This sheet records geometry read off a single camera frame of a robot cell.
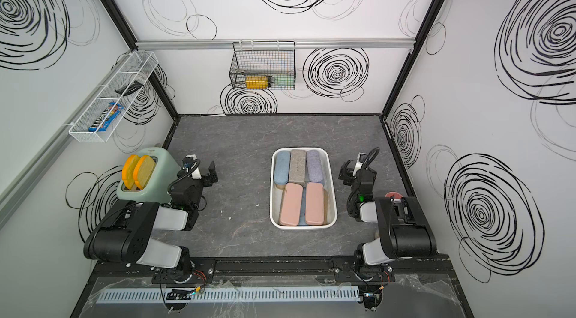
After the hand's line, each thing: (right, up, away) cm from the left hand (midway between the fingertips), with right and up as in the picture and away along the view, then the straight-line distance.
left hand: (200, 163), depth 89 cm
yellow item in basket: (+23, +32, -2) cm, 40 cm away
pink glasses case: (+36, -16, -8) cm, 41 cm away
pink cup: (+75, -10, -8) cm, 76 cm away
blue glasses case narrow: (+33, +1, +4) cm, 33 cm away
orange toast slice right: (-14, -1, -14) cm, 20 cm away
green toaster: (-11, -8, -10) cm, 17 cm away
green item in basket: (+33, +32, -2) cm, 46 cm away
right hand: (+65, -1, +2) cm, 65 cm away
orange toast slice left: (-18, 0, -16) cm, 23 cm away
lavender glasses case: (+46, -2, +2) cm, 46 cm away
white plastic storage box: (+30, -12, -3) cm, 32 cm away
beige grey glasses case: (+39, 0, +4) cm, 39 cm away
